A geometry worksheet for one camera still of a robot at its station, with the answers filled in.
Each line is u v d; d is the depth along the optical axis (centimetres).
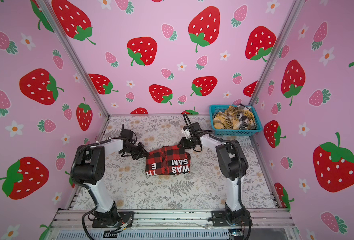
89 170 51
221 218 73
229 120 105
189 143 86
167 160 89
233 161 54
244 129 102
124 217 75
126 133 84
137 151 87
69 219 76
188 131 92
